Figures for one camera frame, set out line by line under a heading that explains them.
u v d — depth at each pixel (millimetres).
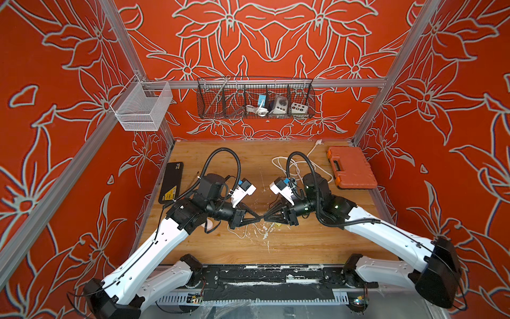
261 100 828
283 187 591
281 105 908
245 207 611
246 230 845
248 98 1007
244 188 579
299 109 938
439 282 376
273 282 727
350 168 1030
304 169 1068
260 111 854
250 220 603
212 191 532
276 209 608
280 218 602
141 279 414
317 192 540
